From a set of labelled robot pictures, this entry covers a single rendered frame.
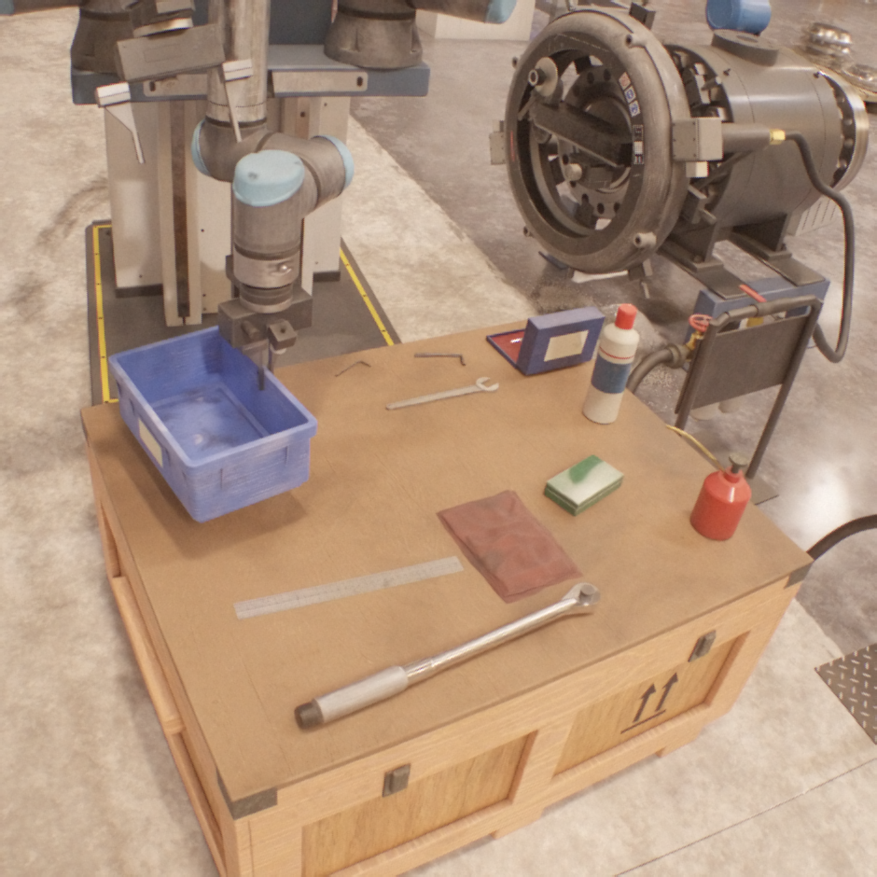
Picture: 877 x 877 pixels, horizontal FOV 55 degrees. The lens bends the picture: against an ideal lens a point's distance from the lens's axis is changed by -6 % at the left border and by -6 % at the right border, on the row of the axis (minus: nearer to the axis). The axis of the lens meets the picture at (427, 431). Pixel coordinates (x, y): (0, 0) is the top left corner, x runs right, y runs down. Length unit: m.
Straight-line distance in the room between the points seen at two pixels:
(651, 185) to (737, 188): 0.42
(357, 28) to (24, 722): 1.40
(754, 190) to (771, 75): 0.36
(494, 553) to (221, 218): 1.06
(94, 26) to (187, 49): 0.50
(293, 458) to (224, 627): 0.25
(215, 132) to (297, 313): 0.29
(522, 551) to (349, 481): 0.30
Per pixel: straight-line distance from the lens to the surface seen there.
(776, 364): 2.26
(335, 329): 2.10
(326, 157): 1.28
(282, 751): 1.11
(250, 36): 1.30
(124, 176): 2.11
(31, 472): 2.25
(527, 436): 1.59
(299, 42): 1.86
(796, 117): 2.90
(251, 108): 1.33
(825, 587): 2.27
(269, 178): 1.17
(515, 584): 1.30
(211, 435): 1.42
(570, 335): 1.74
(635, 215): 2.45
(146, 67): 1.17
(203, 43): 1.19
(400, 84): 1.76
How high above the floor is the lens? 1.41
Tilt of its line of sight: 37 degrees down
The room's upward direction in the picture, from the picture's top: 8 degrees clockwise
